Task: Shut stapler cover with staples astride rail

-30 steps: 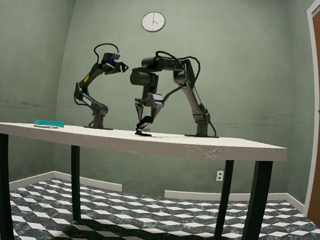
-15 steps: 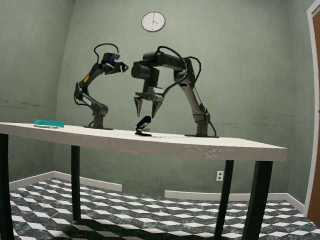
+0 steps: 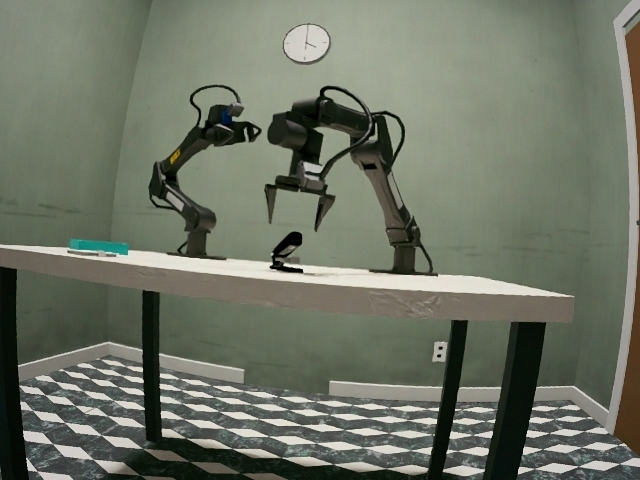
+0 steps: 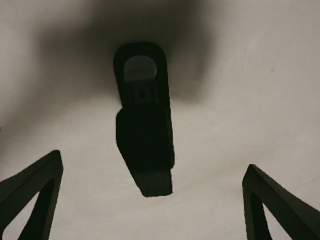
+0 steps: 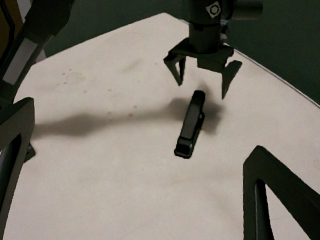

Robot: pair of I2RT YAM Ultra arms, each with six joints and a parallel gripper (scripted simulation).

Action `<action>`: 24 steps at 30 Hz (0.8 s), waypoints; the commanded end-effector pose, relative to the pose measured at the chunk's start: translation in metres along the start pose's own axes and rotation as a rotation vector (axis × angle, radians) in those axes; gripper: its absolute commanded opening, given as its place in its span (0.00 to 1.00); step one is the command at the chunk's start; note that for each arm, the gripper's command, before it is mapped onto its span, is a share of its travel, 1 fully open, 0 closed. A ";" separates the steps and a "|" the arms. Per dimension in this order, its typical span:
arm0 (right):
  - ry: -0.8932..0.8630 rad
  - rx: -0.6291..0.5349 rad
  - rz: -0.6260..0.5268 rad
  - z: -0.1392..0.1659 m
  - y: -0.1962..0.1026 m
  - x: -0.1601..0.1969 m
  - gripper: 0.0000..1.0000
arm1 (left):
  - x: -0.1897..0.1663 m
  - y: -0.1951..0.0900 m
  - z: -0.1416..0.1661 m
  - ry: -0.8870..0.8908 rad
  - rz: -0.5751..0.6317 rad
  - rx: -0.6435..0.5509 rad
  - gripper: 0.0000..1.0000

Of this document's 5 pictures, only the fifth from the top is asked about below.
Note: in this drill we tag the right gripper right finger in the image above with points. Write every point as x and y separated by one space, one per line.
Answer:
262 168

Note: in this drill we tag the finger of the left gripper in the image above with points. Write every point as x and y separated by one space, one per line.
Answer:
226 80
171 61

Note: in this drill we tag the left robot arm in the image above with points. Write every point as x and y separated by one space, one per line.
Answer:
52 15

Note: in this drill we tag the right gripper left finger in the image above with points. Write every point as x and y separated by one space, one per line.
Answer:
16 126

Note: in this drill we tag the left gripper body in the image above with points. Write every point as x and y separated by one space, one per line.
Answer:
204 46

